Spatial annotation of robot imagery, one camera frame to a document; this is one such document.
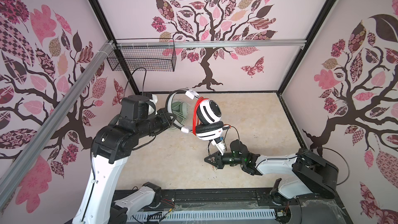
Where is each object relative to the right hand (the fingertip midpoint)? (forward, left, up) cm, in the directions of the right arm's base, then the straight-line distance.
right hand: (205, 159), depth 76 cm
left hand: (+6, +11, +27) cm, 30 cm away
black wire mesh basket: (+58, +29, +24) cm, 69 cm away
